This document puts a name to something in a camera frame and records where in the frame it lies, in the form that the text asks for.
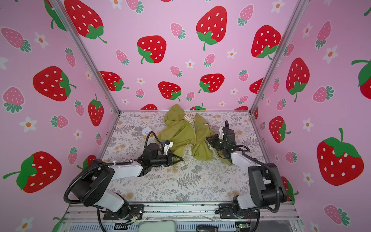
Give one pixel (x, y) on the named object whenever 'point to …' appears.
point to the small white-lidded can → (145, 131)
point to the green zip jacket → (188, 135)
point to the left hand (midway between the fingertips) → (182, 159)
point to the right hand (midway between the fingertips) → (205, 136)
